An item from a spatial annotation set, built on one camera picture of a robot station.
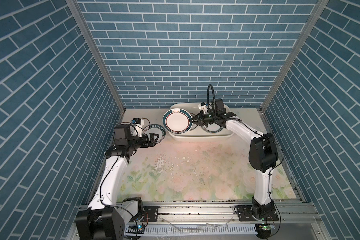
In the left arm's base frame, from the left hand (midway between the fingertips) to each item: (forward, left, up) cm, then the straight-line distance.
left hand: (151, 135), depth 79 cm
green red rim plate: (+11, -14, -2) cm, 18 cm away
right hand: (+12, -21, 0) cm, 24 cm away
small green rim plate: (+20, +3, -21) cm, 30 cm away
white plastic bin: (+17, -29, -21) cm, 40 cm away
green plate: (+18, -38, -17) cm, 45 cm away
